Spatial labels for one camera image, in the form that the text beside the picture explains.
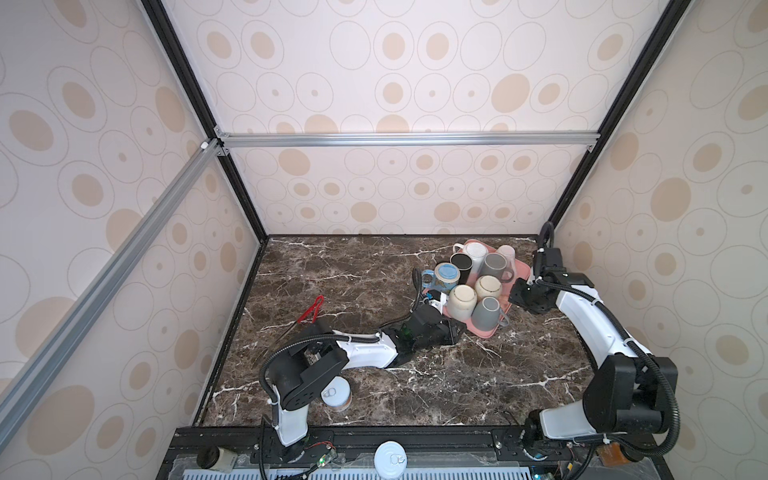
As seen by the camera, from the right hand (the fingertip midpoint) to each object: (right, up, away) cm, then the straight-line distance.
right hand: (517, 296), depth 87 cm
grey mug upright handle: (-3, +9, +10) cm, 14 cm away
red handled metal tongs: (-61, -3, +14) cm, 63 cm away
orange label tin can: (-51, -24, -10) cm, 57 cm away
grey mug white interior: (-8, -5, +1) cm, 10 cm away
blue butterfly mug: (-20, +6, +7) cm, 22 cm away
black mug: (-12, +10, +13) cm, 21 cm away
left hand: (-14, -8, -8) cm, 18 cm away
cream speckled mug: (-15, -2, +4) cm, 16 cm away
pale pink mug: (+4, +14, +15) cm, 21 cm away
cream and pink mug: (-6, +3, +7) cm, 10 cm away
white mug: (-6, +14, +19) cm, 24 cm away
